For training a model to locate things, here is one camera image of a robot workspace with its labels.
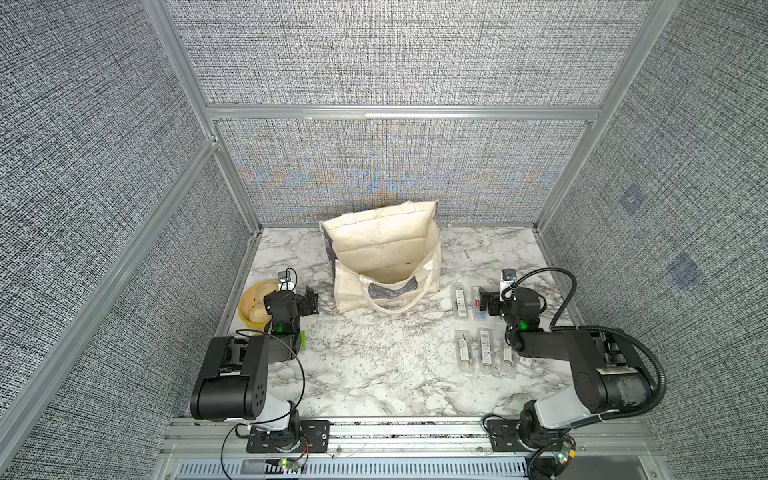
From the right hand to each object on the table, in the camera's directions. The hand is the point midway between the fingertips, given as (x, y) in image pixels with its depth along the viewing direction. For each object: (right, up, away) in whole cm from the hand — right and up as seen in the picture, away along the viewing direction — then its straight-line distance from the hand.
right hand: (497, 279), depth 93 cm
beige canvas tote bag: (-34, +6, +8) cm, 35 cm away
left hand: (-63, -2, -1) cm, 63 cm away
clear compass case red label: (-8, -7, -5) cm, 11 cm away
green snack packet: (-60, -18, -3) cm, 63 cm away
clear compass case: (-13, -20, -8) cm, 25 cm away
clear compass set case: (-11, -8, +4) cm, 14 cm away
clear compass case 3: (0, -22, -8) cm, 24 cm away
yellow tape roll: (-77, -9, +1) cm, 78 cm away
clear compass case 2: (-6, -20, -6) cm, 22 cm away
